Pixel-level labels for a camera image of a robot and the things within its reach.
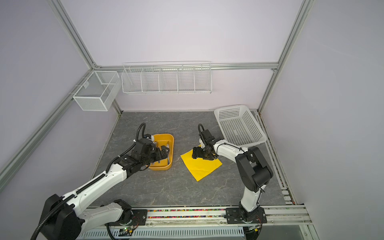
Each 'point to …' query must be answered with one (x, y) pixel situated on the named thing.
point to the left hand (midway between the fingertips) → (163, 153)
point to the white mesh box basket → (98, 92)
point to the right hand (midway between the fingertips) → (198, 157)
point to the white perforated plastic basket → (240, 125)
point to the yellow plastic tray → (164, 139)
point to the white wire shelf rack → (192, 77)
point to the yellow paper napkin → (200, 167)
